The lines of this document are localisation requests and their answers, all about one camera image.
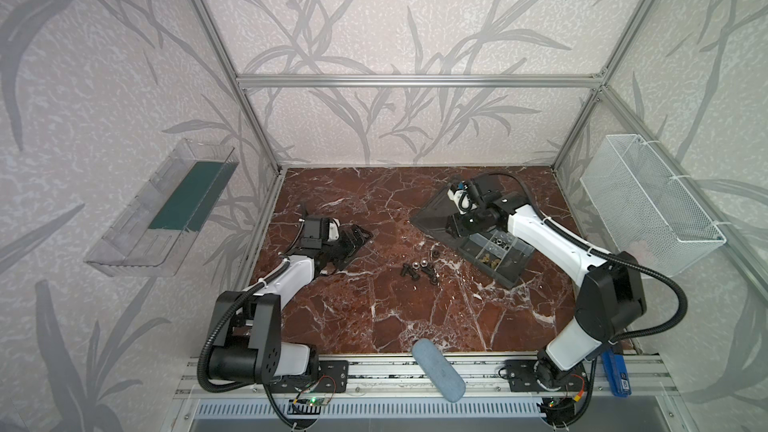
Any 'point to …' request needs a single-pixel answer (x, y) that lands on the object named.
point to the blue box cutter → (616, 368)
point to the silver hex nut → (424, 263)
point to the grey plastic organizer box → (494, 252)
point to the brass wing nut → (495, 262)
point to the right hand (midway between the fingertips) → (454, 217)
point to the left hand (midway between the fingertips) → (368, 234)
